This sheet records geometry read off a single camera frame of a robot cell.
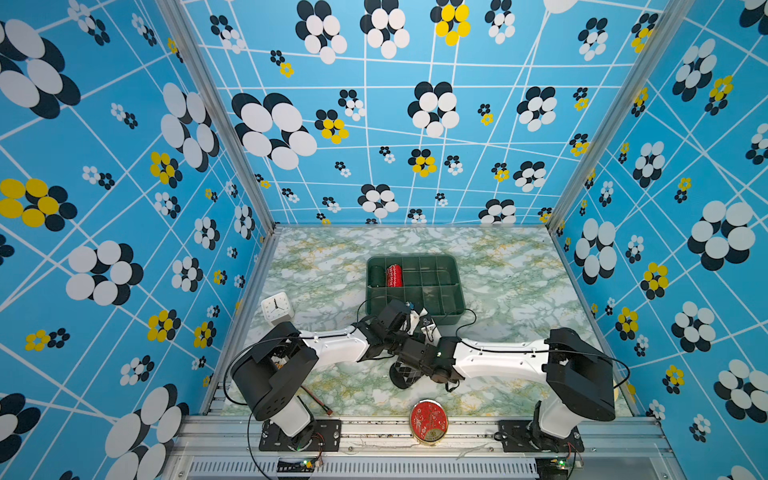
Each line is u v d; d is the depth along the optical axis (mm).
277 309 937
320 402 788
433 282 959
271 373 445
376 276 990
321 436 724
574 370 479
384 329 685
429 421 735
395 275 988
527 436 737
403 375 825
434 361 607
